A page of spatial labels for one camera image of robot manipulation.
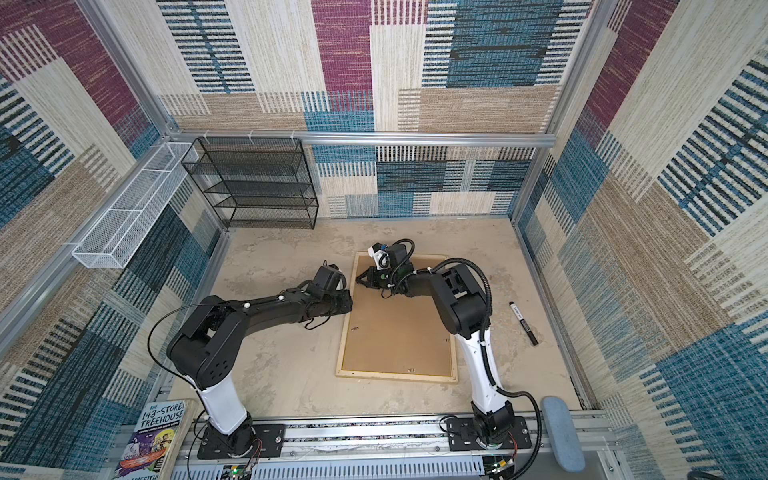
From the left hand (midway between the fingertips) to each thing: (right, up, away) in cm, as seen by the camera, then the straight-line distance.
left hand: (355, 299), depth 95 cm
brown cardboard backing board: (+14, -10, -5) cm, 18 cm away
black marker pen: (+51, -7, -4) cm, 52 cm away
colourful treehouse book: (-45, -30, -24) cm, 59 cm away
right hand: (0, +5, +6) cm, 8 cm away
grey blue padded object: (+51, -28, -25) cm, 63 cm away
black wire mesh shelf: (-37, +40, +14) cm, 56 cm away
